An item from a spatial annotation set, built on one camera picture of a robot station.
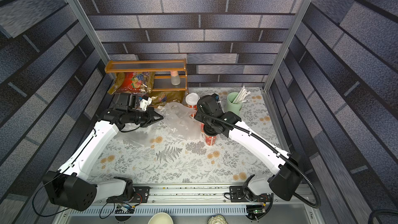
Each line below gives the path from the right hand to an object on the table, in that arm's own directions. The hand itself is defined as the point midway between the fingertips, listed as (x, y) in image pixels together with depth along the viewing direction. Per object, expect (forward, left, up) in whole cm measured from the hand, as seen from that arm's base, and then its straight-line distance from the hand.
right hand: (195, 112), depth 77 cm
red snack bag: (+24, +38, -2) cm, 45 cm away
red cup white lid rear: (+15, +3, -7) cm, 17 cm away
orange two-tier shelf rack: (+30, +18, -1) cm, 35 cm away
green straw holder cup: (+12, -24, -12) cm, 29 cm away
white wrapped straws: (+18, -27, -9) cm, 34 cm away
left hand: (-3, +16, +1) cm, 16 cm away
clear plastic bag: (-2, +37, -24) cm, 44 cm away
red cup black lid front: (-8, -8, -16) cm, 19 cm away
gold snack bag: (+25, +26, -17) cm, 40 cm away
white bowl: (-42, +14, -21) cm, 49 cm away
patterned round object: (-42, -11, -23) cm, 49 cm away
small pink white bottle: (+29, +15, -3) cm, 33 cm away
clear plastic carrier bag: (0, +10, -9) cm, 13 cm away
